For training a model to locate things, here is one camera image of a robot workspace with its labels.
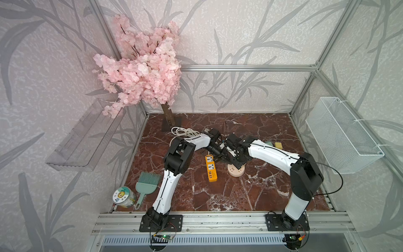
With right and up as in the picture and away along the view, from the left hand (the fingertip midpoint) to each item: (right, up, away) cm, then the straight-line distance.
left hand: (231, 162), depth 90 cm
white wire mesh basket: (+42, +13, -28) cm, 53 cm away
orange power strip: (-11, -4, -1) cm, 12 cm away
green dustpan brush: (-47, -11, -4) cm, 49 cm away
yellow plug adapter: (+33, +8, +12) cm, 36 cm away
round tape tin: (-53, -13, -16) cm, 57 cm away
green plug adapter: (+27, +10, +12) cm, 31 cm away
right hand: (+4, +2, -2) cm, 5 cm away
